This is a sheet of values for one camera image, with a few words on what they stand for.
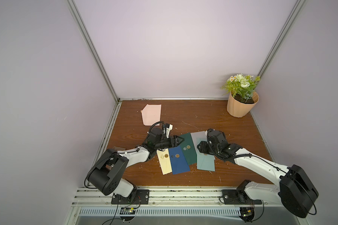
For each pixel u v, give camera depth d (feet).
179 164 2.80
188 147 3.02
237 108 3.23
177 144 2.49
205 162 2.81
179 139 2.64
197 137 3.13
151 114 3.62
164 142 2.47
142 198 2.40
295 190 1.31
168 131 2.60
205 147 2.44
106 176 1.43
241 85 2.91
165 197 2.47
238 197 2.17
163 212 2.28
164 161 2.83
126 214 2.34
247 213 2.32
